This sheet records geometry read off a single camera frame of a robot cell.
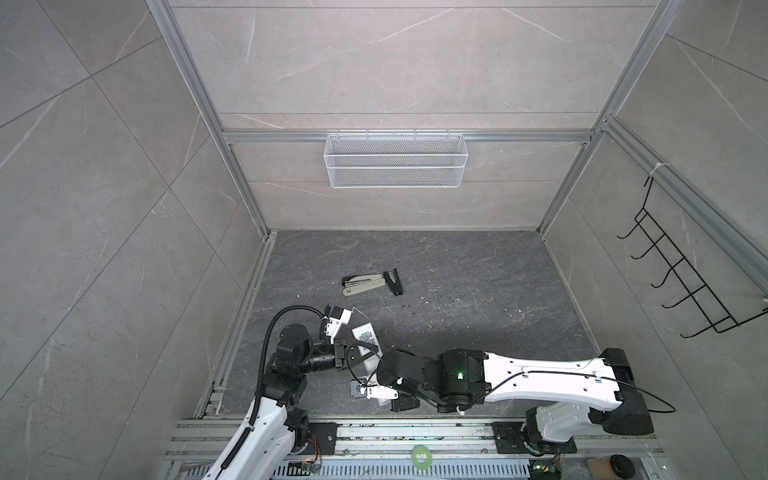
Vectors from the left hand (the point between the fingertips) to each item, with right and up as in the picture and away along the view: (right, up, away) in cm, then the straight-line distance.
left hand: (375, 349), depth 68 cm
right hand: (+2, -5, -1) cm, 6 cm away
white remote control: (-1, +1, 0) cm, 2 cm away
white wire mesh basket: (+5, +54, +33) cm, 64 cm away
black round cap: (+59, -29, +2) cm, 66 cm away
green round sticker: (+11, -28, +4) cm, 30 cm away
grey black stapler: (-6, +13, +33) cm, 36 cm away
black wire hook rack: (+71, +15, -4) cm, 72 cm away
